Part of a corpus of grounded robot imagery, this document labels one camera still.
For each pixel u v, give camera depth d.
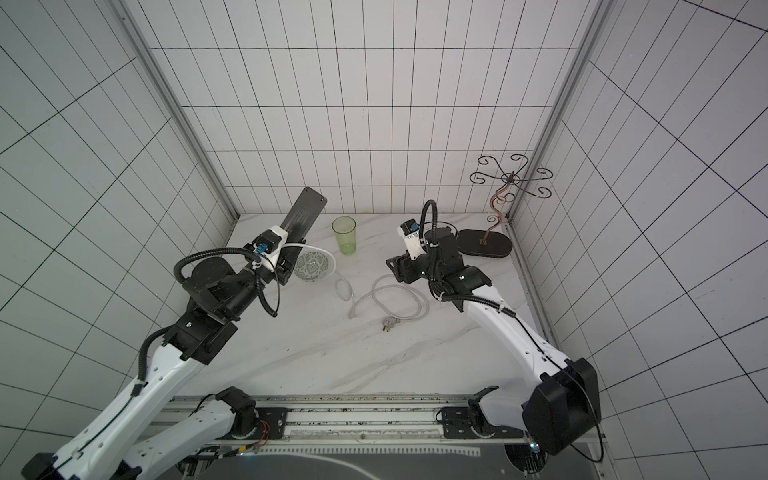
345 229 1.03
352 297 0.84
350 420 0.74
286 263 0.57
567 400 0.38
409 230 0.67
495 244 1.09
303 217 0.59
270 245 0.50
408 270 0.67
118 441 0.39
